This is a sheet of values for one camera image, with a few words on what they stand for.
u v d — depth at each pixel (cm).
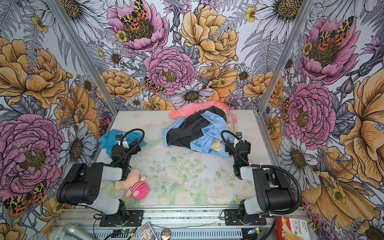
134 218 73
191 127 97
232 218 74
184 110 117
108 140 99
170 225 74
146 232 69
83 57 89
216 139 92
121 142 79
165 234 70
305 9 73
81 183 47
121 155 72
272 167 48
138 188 78
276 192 45
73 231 67
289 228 69
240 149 71
